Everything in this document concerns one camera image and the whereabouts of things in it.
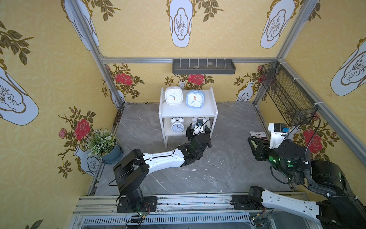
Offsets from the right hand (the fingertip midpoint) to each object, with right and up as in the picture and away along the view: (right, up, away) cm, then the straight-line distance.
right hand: (249, 142), depth 58 cm
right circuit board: (+10, -41, +14) cm, 44 cm away
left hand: (-17, +4, +23) cm, 29 cm away
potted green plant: (-70, -4, +19) cm, 73 cm away
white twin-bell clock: (-30, +6, +22) cm, 38 cm away
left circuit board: (-50, -42, +14) cm, 66 cm away
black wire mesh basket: (+38, +19, +27) cm, 50 cm away
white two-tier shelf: (-35, +13, +14) cm, 40 cm away
